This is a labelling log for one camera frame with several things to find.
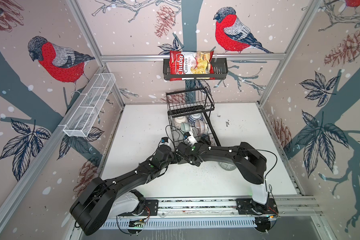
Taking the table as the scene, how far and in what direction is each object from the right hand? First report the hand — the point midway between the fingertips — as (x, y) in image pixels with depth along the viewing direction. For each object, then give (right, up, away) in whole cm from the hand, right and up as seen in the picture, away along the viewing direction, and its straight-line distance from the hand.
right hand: (203, 143), depth 87 cm
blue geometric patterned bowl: (+1, +4, 0) cm, 4 cm away
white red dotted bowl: (-15, +13, +16) cm, 26 cm away
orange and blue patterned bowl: (-5, +14, +16) cm, 22 cm away
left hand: (-14, -5, -3) cm, 16 cm away
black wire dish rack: (-9, +19, +26) cm, 34 cm away
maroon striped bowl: (-1, +9, +7) cm, 12 cm away
